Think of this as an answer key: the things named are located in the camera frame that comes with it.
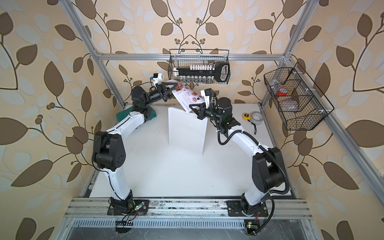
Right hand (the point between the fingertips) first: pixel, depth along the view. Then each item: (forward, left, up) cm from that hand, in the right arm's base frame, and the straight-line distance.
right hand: (189, 106), depth 77 cm
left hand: (+4, +7, +10) cm, 13 cm away
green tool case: (+19, +52, -26) cm, 61 cm away
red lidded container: (+7, -51, +1) cm, 51 cm away
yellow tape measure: (+17, -41, -30) cm, 53 cm away
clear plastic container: (-4, -49, +3) cm, 50 cm away
